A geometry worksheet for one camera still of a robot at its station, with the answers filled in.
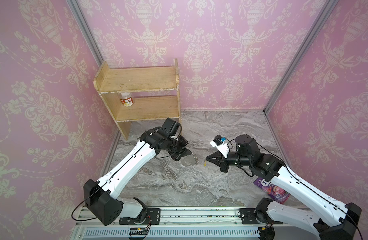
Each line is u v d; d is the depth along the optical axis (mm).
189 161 774
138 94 1130
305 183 446
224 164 612
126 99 904
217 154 604
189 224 730
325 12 702
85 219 425
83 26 755
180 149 634
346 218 383
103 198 381
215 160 655
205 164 684
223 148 590
